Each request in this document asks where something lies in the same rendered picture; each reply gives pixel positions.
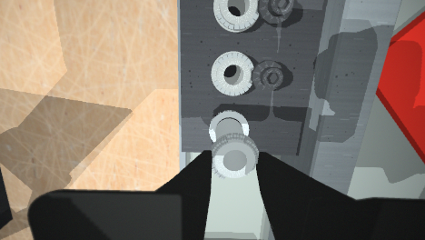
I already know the grey flanged bushing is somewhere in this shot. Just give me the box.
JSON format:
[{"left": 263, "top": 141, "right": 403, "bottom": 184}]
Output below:
[{"left": 211, "top": 118, "right": 259, "bottom": 180}]

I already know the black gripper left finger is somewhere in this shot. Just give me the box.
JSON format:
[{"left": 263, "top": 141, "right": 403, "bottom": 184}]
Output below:
[{"left": 27, "top": 150, "right": 213, "bottom": 240}]

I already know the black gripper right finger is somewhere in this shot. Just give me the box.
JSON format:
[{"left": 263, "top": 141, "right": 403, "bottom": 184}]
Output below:
[{"left": 256, "top": 152, "right": 425, "bottom": 240}]

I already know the red flat square plate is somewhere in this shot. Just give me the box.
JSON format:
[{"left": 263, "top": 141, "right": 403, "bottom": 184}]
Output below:
[{"left": 376, "top": 11, "right": 425, "bottom": 164}]

